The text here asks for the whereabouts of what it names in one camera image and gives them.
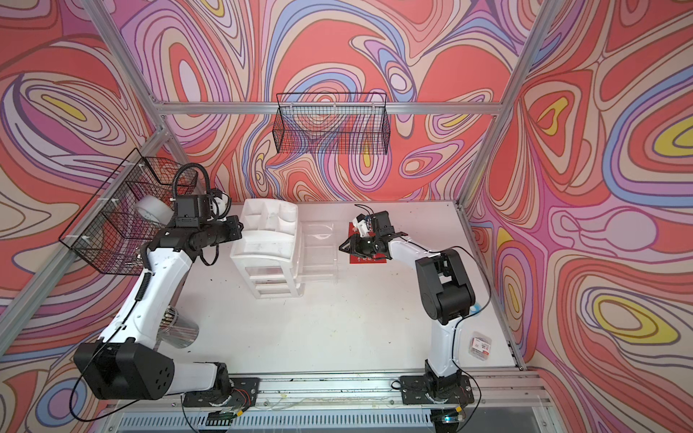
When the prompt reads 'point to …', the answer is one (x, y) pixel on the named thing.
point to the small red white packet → (480, 345)
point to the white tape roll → (155, 209)
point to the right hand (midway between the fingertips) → (343, 254)
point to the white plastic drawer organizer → (266, 253)
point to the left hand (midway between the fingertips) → (245, 224)
